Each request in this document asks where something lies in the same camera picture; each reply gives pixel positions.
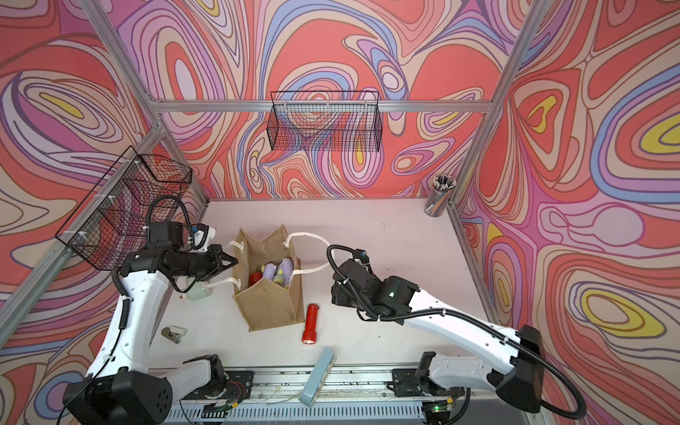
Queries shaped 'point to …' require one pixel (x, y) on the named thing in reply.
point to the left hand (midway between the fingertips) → (239, 260)
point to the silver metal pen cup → (437, 198)
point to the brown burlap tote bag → (266, 304)
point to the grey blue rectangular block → (318, 377)
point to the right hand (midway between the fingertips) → (341, 299)
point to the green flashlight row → (279, 277)
